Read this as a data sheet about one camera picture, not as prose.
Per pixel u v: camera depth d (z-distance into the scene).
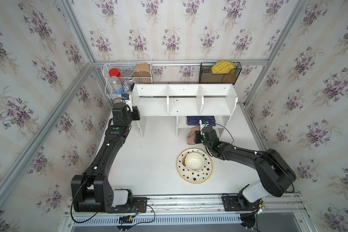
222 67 0.95
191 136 0.92
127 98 0.68
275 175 0.44
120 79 0.93
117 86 0.90
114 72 0.91
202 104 0.75
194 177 0.82
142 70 0.87
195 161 0.86
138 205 0.73
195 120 0.84
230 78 0.96
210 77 0.97
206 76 0.97
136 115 0.72
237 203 0.66
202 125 0.79
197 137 0.80
